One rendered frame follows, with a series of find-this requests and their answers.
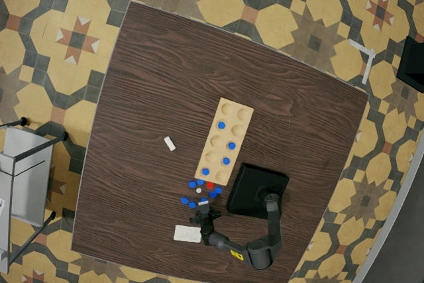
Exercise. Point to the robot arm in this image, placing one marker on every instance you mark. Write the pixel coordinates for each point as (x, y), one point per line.
(261, 252)

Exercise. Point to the beige tray with round pockets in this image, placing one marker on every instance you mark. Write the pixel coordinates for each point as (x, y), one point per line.
(236, 118)

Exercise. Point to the white paper sheet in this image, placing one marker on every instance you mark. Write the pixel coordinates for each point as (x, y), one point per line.
(183, 233)

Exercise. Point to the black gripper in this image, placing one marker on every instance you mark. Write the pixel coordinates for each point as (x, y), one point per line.
(211, 215)

